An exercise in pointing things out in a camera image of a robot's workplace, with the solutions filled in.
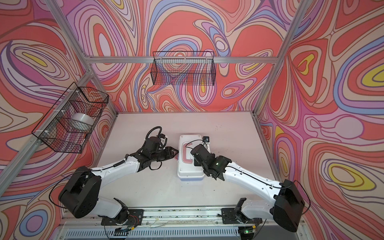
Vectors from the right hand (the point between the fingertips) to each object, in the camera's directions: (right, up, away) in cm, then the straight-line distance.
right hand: (201, 157), depth 81 cm
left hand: (-13, +3, +4) cm, 14 cm away
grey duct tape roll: (-60, +22, -7) cm, 64 cm away
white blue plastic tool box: (-8, -6, -4) cm, 10 cm away
